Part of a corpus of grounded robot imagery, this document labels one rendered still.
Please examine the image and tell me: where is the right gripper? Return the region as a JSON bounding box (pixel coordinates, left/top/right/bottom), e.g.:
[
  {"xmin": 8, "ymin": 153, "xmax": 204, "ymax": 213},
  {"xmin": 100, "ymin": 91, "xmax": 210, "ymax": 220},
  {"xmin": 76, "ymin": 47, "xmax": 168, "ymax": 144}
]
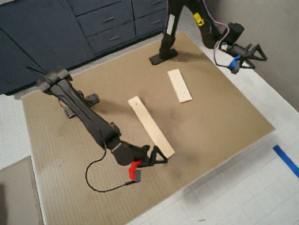
[{"xmin": 129, "ymin": 144, "xmax": 168, "ymax": 180}]

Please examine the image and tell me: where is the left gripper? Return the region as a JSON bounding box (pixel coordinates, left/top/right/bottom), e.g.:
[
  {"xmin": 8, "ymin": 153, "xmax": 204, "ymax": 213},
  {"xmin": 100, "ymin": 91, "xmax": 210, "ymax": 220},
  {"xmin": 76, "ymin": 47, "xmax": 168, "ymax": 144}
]
[{"xmin": 227, "ymin": 44, "xmax": 267, "ymax": 70}]

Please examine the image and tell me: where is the pale wooden slat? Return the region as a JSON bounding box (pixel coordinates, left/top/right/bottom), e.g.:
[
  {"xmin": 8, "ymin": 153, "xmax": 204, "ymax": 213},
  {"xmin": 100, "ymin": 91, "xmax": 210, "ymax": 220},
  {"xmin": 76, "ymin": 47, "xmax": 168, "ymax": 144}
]
[{"xmin": 168, "ymin": 69, "xmax": 192, "ymax": 103}]

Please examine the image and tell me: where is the light wooden bar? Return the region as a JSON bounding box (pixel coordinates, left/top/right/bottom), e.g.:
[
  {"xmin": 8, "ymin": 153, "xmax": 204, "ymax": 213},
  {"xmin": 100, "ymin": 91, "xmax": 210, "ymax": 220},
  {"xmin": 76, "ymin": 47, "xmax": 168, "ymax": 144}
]
[{"xmin": 128, "ymin": 96, "xmax": 175, "ymax": 158}]

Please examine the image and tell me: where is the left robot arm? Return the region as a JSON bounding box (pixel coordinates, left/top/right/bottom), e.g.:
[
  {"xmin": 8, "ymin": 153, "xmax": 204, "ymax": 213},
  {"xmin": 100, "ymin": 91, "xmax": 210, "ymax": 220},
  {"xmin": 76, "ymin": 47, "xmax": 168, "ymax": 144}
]
[{"xmin": 149, "ymin": 0, "xmax": 244, "ymax": 65}]

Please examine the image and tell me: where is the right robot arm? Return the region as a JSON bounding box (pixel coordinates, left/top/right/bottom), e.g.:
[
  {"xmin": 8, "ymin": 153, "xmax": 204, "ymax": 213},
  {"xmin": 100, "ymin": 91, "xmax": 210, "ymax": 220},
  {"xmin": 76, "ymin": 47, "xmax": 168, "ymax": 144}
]
[{"xmin": 36, "ymin": 66, "xmax": 134, "ymax": 166}]

